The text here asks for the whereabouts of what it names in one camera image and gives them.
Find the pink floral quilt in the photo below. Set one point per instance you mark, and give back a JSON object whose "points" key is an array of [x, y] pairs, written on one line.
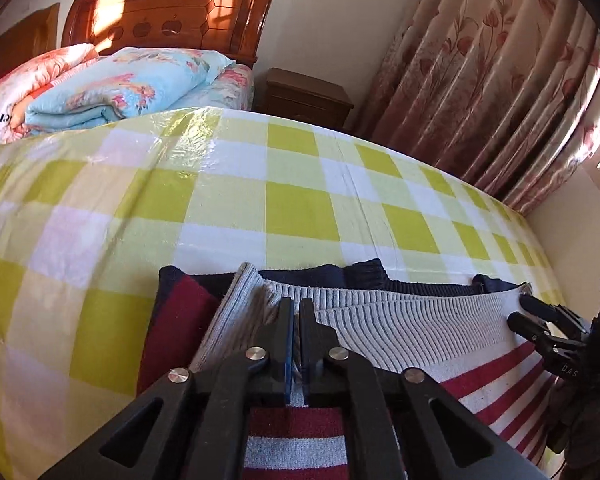
{"points": [[20, 85]]}

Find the pink floral curtain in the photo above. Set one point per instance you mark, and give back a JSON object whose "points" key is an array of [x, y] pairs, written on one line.
{"points": [[480, 85]]}

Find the large carved wooden headboard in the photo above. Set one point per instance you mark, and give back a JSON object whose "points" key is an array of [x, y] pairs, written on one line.
{"points": [[190, 15]]}

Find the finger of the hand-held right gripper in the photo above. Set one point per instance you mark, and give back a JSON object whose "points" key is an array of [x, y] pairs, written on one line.
{"points": [[545, 310], [535, 332]]}

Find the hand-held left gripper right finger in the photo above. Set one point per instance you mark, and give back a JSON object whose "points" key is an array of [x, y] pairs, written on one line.
{"points": [[310, 355]]}

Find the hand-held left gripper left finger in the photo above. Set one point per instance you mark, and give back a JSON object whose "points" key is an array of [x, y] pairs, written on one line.
{"points": [[282, 360]]}

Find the brown wooden nightstand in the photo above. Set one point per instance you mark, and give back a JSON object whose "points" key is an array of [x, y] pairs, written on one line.
{"points": [[305, 100]]}

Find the small wooden headboard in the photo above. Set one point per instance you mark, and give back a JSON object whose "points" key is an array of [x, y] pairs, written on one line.
{"points": [[40, 30]]}

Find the floral bed sheet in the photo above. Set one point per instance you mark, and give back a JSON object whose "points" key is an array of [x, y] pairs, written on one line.
{"points": [[230, 90]]}

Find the light blue floral quilt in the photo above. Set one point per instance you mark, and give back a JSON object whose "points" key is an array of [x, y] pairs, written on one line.
{"points": [[130, 85]]}

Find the red grey striped navy sweater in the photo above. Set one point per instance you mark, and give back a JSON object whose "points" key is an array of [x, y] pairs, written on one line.
{"points": [[405, 320]]}

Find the yellow white checked tablecloth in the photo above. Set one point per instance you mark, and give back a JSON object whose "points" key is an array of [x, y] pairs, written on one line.
{"points": [[290, 210]]}

